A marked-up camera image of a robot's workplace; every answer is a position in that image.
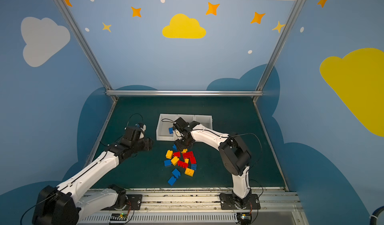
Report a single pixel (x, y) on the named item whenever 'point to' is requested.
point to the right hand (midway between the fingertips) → (182, 145)
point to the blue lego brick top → (174, 147)
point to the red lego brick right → (193, 160)
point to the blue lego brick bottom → (171, 180)
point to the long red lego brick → (188, 155)
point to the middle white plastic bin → (189, 118)
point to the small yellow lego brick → (186, 160)
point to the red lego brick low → (182, 164)
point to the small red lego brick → (177, 154)
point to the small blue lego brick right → (194, 167)
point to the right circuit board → (245, 218)
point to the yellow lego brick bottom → (189, 172)
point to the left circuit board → (119, 217)
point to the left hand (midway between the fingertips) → (148, 140)
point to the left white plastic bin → (165, 121)
